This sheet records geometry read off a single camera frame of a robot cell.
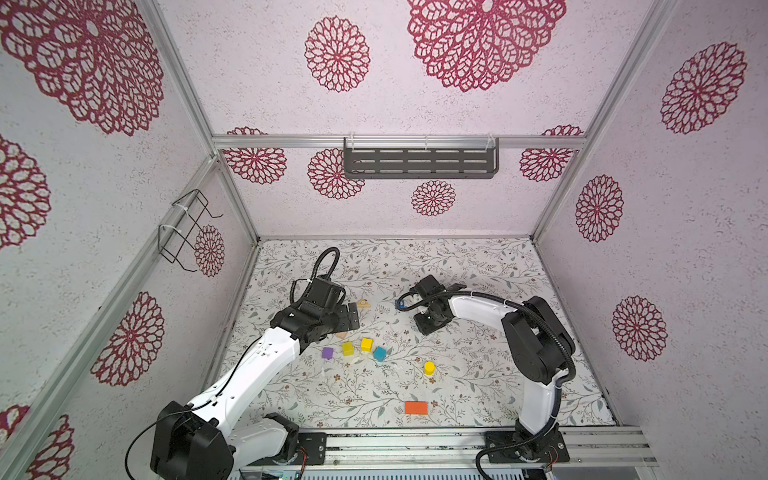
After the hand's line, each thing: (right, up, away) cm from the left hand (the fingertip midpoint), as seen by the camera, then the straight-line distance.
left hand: (342, 322), depth 82 cm
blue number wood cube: (+15, +4, +4) cm, 16 cm away
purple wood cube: (-6, -11, +8) cm, 15 cm away
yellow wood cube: (+7, -9, +8) cm, 13 cm away
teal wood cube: (+10, -11, +8) cm, 17 cm away
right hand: (+24, -3, +14) cm, 28 cm away
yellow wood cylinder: (+25, -14, +4) cm, 29 cm away
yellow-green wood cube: (+1, -10, +8) cm, 12 cm away
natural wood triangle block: (+5, +2, +18) cm, 19 cm away
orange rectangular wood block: (+20, -23, -2) cm, 31 cm away
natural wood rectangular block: (-2, -6, +12) cm, 13 cm away
